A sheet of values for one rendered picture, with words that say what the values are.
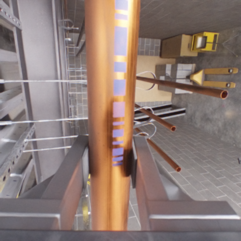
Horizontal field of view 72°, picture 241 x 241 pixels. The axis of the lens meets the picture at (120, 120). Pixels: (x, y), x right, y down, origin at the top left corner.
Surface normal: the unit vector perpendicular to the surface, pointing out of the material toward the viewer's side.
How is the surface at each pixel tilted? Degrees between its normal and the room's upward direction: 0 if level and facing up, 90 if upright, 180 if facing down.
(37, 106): 90
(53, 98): 90
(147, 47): 90
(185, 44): 90
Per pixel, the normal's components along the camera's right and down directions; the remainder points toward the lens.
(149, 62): 0.27, 0.30
